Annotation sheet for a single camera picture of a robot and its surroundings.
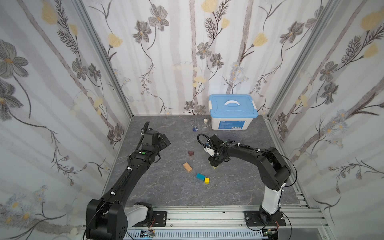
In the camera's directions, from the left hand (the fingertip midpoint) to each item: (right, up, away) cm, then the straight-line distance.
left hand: (163, 139), depth 84 cm
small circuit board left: (-5, -44, -14) cm, 47 cm away
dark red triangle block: (+15, -10, +15) cm, 24 cm away
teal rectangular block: (+22, -23, +4) cm, 32 cm away
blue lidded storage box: (+44, +18, +18) cm, 51 cm away
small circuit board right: (+57, -46, -11) cm, 74 cm away
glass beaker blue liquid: (+18, +9, +24) cm, 31 cm away
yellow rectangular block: (+31, -18, +8) cm, 37 cm away
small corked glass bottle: (+26, +8, +27) cm, 39 cm away
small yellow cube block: (+25, -24, +2) cm, 35 cm away
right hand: (+31, -12, +9) cm, 35 cm away
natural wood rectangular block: (+14, -18, +6) cm, 23 cm away
